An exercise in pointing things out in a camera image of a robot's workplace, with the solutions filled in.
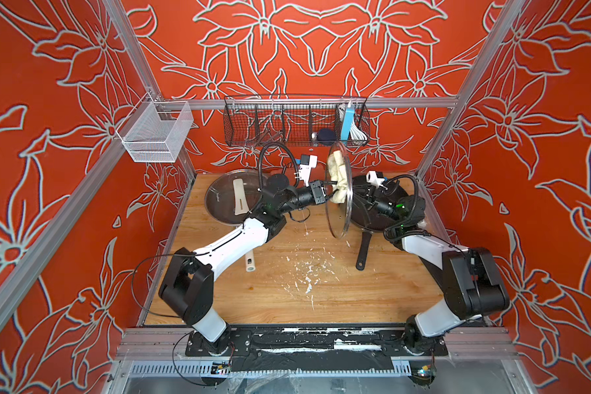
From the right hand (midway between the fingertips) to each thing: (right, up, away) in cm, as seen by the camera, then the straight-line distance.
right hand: (343, 195), depth 71 cm
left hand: (-1, +2, -6) cm, 7 cm away
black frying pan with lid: (+9, -4, 0) cm, 10 cm away
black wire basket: (-13, +30, +26) cm, 42 cm away
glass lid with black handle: (+5, -8, +34) cm, 35 cm away
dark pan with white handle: (-29, -22, +7) cm, 37 cm away
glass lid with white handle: (-39, 0, +23) cm, 45 cm away
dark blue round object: (-2, +24, +25) cm, 34 cm away
